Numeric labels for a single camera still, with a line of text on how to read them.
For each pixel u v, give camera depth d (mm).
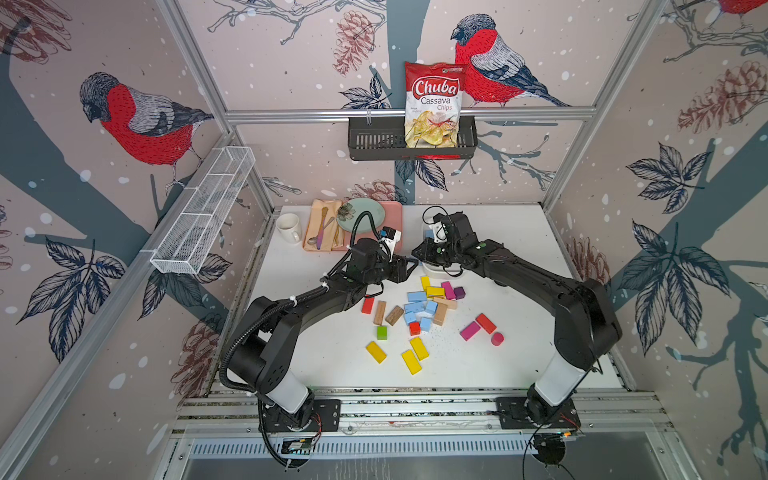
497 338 856
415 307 913
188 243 713
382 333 883
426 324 896
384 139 1070
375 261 715
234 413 760
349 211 1220
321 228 1141
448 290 956
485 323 899
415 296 956
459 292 942
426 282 999
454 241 690
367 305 925
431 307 904
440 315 899
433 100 836
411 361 832
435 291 956
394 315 901
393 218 1180
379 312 908
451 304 928
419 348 857
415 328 876
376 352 836
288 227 1041
